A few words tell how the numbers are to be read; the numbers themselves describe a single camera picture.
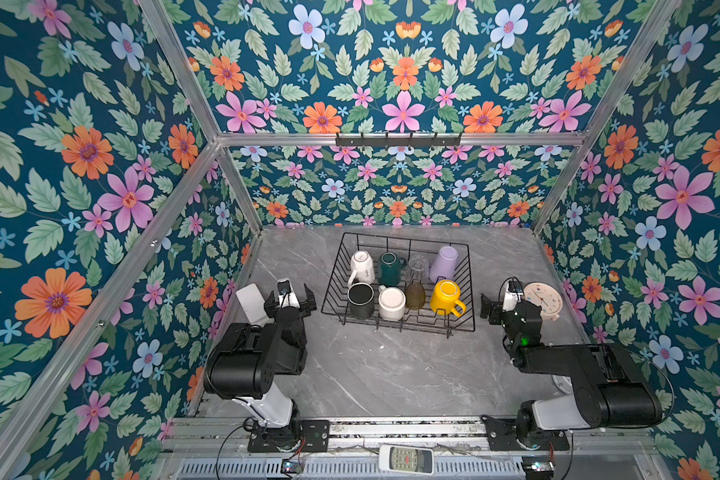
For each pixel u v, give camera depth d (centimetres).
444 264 93
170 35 72
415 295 93
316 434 74
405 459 69
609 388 45
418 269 96
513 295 79
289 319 71
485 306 84
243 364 47
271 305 83
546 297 96
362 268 94
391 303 86
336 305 94
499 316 83
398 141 93
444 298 87
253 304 93
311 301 86
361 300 86
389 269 95
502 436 73
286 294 76
